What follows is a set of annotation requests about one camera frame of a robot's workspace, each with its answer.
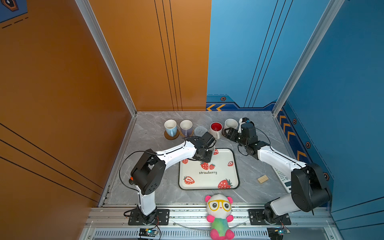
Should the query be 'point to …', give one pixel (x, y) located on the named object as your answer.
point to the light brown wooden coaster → (171, 138)
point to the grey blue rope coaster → (200, 130)
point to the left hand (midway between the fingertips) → (208, 157)
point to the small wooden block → (263, 179)
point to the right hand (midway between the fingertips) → (227, 131)
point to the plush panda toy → (219, 209)
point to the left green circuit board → (148, 232)
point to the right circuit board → (275, 233)
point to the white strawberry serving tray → (222, 172)
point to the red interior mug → (215, 129)
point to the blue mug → (171, 127)
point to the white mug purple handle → (186, 126)
